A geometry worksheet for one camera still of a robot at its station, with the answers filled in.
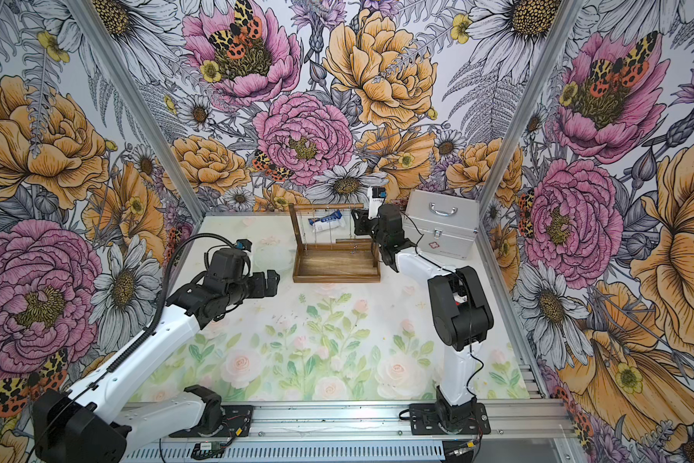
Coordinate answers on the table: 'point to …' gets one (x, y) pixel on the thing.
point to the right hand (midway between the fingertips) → (352, 216)
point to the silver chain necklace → (313, 224)
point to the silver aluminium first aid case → (440, 224)
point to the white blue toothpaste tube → (332, 220)
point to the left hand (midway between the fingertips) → (261, 286)
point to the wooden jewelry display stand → (349, 260)
